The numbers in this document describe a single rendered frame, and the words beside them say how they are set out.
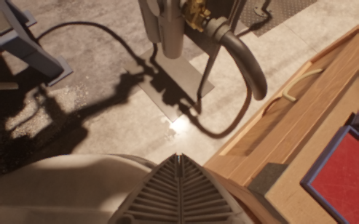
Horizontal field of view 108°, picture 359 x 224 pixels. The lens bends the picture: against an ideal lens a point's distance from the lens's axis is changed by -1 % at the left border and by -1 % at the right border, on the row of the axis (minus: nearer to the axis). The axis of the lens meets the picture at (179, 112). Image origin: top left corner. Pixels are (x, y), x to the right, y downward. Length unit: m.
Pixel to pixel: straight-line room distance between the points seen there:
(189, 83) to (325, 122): 0.58
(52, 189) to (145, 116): 0.44
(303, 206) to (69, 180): 0.39
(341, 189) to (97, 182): 0.39
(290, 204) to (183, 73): 0.67
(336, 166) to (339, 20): 1.36
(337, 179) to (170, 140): 0.54
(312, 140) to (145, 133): 0.58
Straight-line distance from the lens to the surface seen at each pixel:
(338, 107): 0.32
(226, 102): 0.75
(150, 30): 0.54
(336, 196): 0.27
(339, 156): 0.28
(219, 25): 0.32
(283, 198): 0.23
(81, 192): 0.36
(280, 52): 1.08
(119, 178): 0.34
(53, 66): 0.95
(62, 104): 0.90
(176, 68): 0.79
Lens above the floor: 0.65
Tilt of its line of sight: 73 degrees down
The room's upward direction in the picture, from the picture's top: 5 degrees clockwise
